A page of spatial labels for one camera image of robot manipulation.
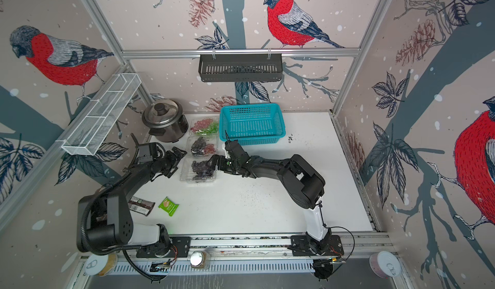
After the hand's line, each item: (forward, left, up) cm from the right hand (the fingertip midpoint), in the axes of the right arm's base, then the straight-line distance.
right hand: (214, 163), depth 89 cm
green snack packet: (-18, +18, -7) cm, 26 cm away
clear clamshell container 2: (+18, +6, -6) cm, 20 cm away
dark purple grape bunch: (-2, +6, -4) cm, 7 cm away
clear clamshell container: (-2, +15, -7) cm, 16 cm away
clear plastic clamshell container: (+25, +9, -3) cm, 27 cm away
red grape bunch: (+11, +5, -5) cm, 13 cm away
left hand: (+4, +14, +2) cm, 15 cm away
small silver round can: (-37, -2, +2) cm, 37 cm away
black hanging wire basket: (+49, -10, +20) cm, 53 cm away
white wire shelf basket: (0, +43, +23) cm, 49 cm away
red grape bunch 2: (+28, +13, -3) cm, 31 cm away
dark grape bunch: (+11, +10, -2) cm, 15 cm away
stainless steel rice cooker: (+19, +27, +9) cm, 34 cm away
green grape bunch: (+25, +7, -5) cm, 27 cm away
